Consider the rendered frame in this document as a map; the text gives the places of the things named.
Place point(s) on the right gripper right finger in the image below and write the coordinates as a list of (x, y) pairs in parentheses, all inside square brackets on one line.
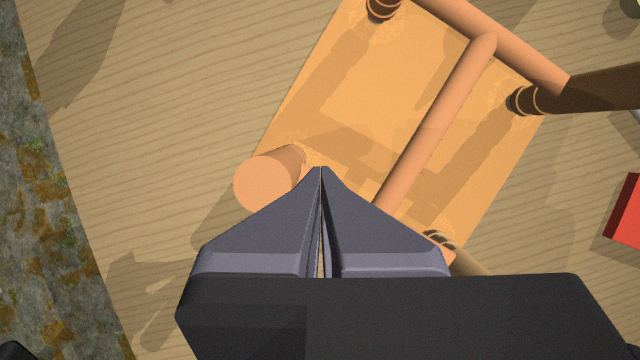
[(367, 242)]

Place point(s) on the light brown wooden stool legs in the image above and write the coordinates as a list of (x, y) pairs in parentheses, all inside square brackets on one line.
[(262, 179)]

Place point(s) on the flat red block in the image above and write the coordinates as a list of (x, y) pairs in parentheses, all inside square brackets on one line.
[(624, 223)]

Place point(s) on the white cylinder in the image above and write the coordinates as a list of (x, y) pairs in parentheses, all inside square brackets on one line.
[(636, 114)]

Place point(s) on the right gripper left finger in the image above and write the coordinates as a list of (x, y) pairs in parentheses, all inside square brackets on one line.
[(275, 239)]

